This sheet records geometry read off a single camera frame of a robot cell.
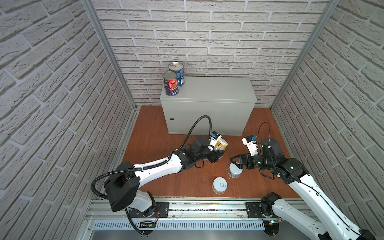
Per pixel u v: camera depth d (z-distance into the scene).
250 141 0.64
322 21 0.74
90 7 0.70
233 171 0.81
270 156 0.54
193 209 0.75
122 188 0.41
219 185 0.77
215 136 0.67
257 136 0.63
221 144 0.72
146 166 0.47
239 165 0.62
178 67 0.77
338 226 0.39
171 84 0.72
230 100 0.77
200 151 0.61
